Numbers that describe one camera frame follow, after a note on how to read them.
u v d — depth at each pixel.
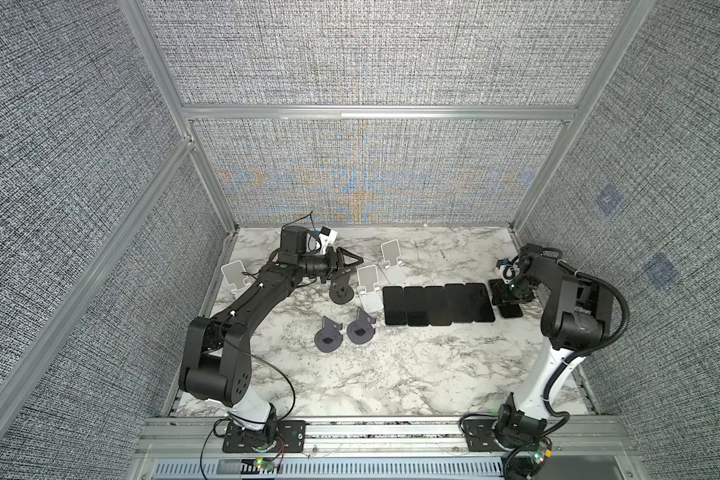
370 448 0.73
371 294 0.97
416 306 1.00
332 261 0.72
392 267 1.01
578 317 0.54
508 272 0.92
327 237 0.79
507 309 0.93
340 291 0.95
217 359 0.45
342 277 0.79
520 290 0.84
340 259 0.74
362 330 0.86
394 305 0.98
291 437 0.73
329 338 0.85
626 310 0.48
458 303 0.98
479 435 0.73
